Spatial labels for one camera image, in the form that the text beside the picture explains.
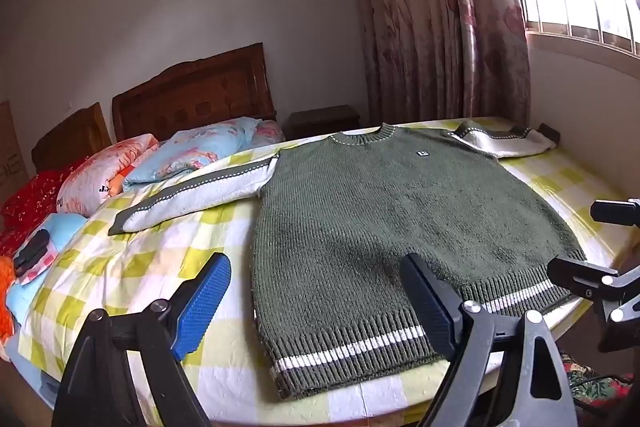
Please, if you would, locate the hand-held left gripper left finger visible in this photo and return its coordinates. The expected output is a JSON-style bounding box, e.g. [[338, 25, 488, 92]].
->
[[52, 252, 232, 427]]

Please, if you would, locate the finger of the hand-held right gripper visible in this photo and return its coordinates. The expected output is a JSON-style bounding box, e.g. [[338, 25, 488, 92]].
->
[[590, 198, 640, 228], [546, 257, 640, 353]]

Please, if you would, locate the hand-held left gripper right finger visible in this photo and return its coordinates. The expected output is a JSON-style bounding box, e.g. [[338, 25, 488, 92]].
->
[[400, 253, 581, 427]]

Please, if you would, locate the green knitted sweater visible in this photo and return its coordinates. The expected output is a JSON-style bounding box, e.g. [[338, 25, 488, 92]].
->
[[107, 119, 588, 403]]

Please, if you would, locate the bed with yellow checked sheet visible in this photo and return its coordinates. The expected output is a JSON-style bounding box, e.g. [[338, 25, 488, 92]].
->
[[10, 117, 640, 425]]

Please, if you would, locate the person's red floral jacket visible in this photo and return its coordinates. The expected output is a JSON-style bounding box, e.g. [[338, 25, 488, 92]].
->
[[560, 349, 640, 415]]

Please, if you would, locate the light blue cloth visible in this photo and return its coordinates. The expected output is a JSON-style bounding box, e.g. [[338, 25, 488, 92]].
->
[[5, 213, 88, 323]]

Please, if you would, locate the light blue floral quilt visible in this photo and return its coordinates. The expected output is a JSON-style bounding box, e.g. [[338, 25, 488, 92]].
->
[[122, 117, 266, 192]]

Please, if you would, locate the pink orange floral quilt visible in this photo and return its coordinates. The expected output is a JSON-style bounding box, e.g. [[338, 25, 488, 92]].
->
[[56, 133, 161, 218]]

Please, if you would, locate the black object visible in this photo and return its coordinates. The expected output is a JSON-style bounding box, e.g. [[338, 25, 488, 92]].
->
[[12, 229, 51, 278]]

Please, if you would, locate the pale floral pillow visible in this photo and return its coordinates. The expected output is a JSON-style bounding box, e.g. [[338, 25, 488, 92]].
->
[[250, 119, 287, 150]]

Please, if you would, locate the orange cloth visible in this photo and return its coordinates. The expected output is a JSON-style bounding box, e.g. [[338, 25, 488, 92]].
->
[[0, 254, 18, 343]]

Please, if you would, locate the red patterned quilt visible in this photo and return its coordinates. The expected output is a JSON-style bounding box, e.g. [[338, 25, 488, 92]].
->
[[0, 157, 88, 258]]

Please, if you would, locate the dark wooden nightstand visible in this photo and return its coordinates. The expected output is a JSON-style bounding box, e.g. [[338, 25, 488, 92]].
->
[[287, 104, 362, 142]]

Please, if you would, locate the large carved wooden headboard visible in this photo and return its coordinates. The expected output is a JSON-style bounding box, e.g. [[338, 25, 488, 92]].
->
[[111, 42, 278, 142]]

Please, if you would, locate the small wooden headboard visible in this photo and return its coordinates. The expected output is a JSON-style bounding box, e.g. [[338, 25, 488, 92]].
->
[[31, 102, 113, 172]]

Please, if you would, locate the cardboard box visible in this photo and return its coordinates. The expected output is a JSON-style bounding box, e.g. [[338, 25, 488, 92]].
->
[[0, 101, 31, 208]]

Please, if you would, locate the pink floral curtain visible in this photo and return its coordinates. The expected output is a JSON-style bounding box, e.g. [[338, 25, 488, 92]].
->
[[337, 0, 532, 128]]

